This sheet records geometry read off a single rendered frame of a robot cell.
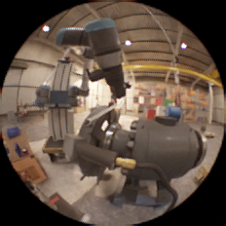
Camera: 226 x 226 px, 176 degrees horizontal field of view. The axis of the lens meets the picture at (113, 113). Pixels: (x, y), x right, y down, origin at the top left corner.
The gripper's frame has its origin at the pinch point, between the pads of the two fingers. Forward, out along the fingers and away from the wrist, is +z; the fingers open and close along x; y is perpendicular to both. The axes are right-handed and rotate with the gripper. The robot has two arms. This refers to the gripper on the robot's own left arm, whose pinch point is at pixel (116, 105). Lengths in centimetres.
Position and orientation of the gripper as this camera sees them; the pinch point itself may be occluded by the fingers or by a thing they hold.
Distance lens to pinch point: 37.6
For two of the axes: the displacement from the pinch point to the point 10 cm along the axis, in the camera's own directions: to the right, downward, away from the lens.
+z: 2.2, 5.8, 7.8
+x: -4.8, -6.4, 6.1
